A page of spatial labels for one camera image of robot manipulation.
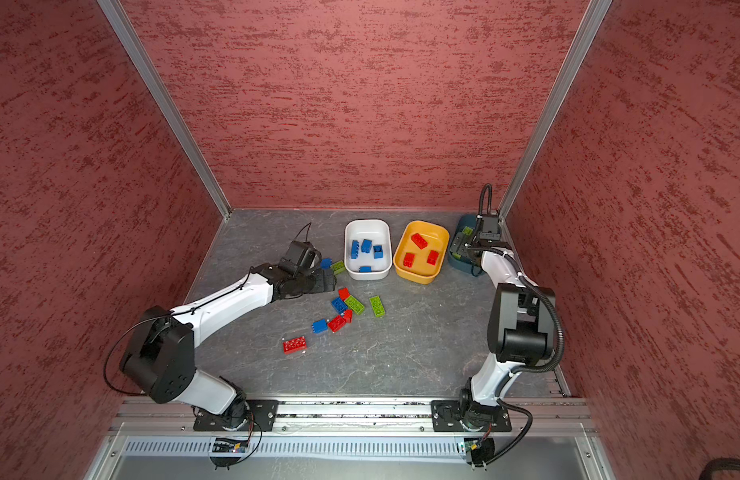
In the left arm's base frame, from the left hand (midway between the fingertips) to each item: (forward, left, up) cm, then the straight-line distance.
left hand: (322, 287), depth 89 cm
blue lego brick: (+20, -8, -7) cm, 23 cm away
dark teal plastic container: (+32, -51, -3) cm, 60 cm away
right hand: (+13, -46, +2) cm, 48 cm away
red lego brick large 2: (-15, +7, -8) cm, 19 cm away
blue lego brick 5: (-2, -4, -9) cm, 10 cm away
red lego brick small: (+24, -33, -7) cm, 41 cm away
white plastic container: (+29, -18, -7) cm, 35 cm away
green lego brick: (+30, -52, -7) cm, 60 cm away
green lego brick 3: (-2, -10, -9) cm, 13 cm away
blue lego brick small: (-9, +1, -9) cm, 13 cm away
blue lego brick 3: (+17, -17, -5) cm, 25 cm away
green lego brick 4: (-3, -17, -7) cm, 18 cm away
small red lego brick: (+15, -28, -6) cm, 33 cm away
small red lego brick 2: (+3, -5, -9) cm, 11 cm away
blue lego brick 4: (+11, -12, -7) cm, 18 cm away
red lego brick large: (+16, -36, -6) cm, 40 cm away
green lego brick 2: (+11, -3, -6) cm, 13 cm away
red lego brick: (-8, -5, -7) cm, 12 cm away
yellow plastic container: (+21, -33, -9) cm, 40 cm away
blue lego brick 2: (+21, -12, -6) cm, 25 cm away
